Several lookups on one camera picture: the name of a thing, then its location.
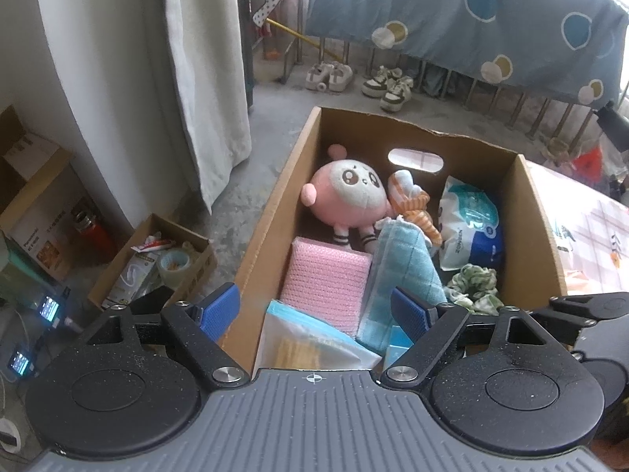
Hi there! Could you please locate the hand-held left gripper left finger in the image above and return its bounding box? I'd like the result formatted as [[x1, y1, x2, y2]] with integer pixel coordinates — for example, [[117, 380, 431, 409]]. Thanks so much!
[[86, 282, 250, 390]]

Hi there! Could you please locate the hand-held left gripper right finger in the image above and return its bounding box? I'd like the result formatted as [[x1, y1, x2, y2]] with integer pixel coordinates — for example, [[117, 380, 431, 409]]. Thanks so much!
[[381, 286, 547, 389]]

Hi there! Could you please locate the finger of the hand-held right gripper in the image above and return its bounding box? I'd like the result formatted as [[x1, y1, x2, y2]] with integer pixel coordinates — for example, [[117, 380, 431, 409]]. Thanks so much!
[[528, 292, 629, 340]]

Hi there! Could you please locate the light blue pack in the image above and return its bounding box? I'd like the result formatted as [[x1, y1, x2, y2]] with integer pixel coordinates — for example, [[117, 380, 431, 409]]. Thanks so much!
[[383, 327, 414, 369]]

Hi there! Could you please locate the light blue microfiber cloth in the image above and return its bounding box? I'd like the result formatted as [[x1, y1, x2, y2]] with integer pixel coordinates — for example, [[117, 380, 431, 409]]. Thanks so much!
[[356, 221, 448, 355]]

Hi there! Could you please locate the green scrunchie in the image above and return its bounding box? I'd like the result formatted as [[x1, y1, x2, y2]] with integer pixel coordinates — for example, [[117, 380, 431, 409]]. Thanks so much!
[[446, 264, 504, 315]]

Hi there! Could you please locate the clear zip bag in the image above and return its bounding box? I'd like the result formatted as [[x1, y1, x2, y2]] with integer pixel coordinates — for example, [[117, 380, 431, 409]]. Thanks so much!
[[253, 301, 384, 371]]

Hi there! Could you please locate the pink sponge pad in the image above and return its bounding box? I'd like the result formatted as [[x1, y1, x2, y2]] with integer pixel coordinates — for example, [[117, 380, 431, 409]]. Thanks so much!
[[279, 237, 373, 337]]

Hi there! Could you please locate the white blue tissue pack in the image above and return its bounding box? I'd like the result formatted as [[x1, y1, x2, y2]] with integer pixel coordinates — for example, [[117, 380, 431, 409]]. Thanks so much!
[[437, 175, 504, 271]]

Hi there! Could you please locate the orange striped cloth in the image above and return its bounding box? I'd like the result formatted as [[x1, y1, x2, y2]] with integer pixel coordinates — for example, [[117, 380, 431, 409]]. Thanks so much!
[[376, 170, 443, 256]]

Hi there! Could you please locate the brown cardboard box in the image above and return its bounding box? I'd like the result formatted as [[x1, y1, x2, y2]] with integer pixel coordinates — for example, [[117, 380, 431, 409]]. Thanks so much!
[[219, 105, 571, 379]]

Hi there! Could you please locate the pink round plush toy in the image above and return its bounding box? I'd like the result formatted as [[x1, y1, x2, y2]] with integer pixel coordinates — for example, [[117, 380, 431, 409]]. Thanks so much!
[[301, 144, 396, 251]]

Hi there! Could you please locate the plaid printed tablecloth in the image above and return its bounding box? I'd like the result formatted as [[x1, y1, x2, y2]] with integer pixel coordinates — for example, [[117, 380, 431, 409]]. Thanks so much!
[[523, 157, 629, 301]]

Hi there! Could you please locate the clear tape roll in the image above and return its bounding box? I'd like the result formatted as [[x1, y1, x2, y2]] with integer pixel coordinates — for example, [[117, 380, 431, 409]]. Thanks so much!
[[158, 250, 193, 281]]

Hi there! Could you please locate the red and white tube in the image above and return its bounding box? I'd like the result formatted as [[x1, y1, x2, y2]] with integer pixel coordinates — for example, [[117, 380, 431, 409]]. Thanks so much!
[[130, 236, 175, 254]]

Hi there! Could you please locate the green and white package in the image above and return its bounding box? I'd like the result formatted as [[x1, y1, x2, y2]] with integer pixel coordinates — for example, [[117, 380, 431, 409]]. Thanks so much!
[[105, 251, 163, 310]]

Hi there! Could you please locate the small open cardboard box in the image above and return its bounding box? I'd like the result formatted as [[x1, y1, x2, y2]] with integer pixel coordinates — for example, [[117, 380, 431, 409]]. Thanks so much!
[[87, 213, 218, 313]]

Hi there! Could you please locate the red thermos bottle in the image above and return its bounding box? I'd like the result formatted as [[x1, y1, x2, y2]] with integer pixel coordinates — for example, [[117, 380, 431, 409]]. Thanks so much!
[[71, 208, 119, 251]]

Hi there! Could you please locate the small red bag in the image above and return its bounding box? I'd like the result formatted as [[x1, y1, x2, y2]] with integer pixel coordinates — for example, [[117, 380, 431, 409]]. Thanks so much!
[[572, 147, 603, 183]]

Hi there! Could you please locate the small device with lit screen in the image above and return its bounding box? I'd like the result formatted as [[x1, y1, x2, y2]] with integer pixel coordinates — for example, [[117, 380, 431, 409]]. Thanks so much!
[[7, 350, 34, 379], [38, 295, 62, 328]]

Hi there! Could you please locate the large printed cardboard box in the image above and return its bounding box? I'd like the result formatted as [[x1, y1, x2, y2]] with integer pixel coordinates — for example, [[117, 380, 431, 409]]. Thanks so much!
[[0, 105, 94, 283]]

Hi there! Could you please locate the white and dark sneaker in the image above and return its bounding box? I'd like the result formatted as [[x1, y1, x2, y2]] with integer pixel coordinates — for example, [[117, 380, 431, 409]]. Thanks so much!
[[379, 76, 414, 113], [361, 65, 401, 98]]

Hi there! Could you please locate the cream curtain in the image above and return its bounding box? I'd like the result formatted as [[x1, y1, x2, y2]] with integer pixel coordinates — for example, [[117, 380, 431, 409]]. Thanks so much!
[[164, 0, 254, 212]]

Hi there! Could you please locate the white shoe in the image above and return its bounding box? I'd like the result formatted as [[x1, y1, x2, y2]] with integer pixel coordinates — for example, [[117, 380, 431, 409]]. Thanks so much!
[[329, 62, 355, 93], [305, 62, 335, 92]]

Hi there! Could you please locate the yellow stick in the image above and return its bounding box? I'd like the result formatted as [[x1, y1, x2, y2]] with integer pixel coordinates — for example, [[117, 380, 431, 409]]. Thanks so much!
[[265, 17, 340, 62]]

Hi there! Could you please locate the blue blanket with circles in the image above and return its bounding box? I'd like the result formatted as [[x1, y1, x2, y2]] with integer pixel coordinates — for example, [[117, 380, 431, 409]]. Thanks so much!
[[305, 0, 629, 104]]

